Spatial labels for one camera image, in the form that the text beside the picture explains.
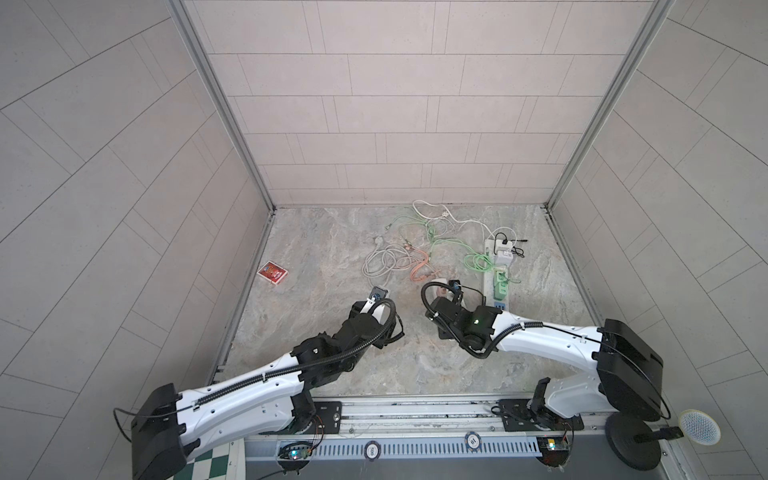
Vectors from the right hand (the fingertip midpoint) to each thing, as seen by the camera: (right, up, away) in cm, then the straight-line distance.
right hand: (445, 326), depth 85 cm
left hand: (-15, +7, -9) cm, 19 cm away
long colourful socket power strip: (+14, +6, +3) cm, 16 cm away
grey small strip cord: (-18, +18, +15) cm, 30 cm away
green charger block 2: (+16, +10, +2) cm, 19 cm away
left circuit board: (-36, -22, -20) cm, 47 cm away
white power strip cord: (+6, +34, +27) cm, 44 cm away
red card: (-54, +14, +10) cm, 57 cm away
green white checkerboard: (-51, -23, -20) cm, 60 cm away
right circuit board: (+23, -23, -17) cm, 36 cm away
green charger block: (+18, +14, +4) cm, 23 cm away
